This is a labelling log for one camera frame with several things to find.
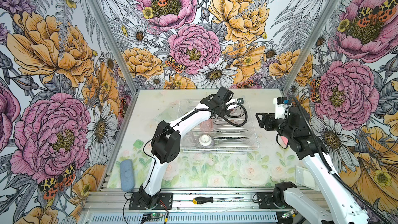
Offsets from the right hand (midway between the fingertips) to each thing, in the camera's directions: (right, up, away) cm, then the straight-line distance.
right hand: (262, 119), depth 74 cm
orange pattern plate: (-18, 0, -9) cm, 20 cm away
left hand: (-16, +6, +17) cm, 24 cm away
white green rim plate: (-11, -9, +21) cm, 25 cm away
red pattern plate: (-10, +4, +22) cm, 25 cm away
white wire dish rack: (-35, -13, +14) cm, 40 cm away
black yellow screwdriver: (-25, -38, 0) cm, 45 cm away
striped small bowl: (-27, -14, +13) cm, 33 cm away
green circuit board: (-51, -43, -3) cm, 67 cm away
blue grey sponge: (-66, -29, +5) cm, 72 cm away
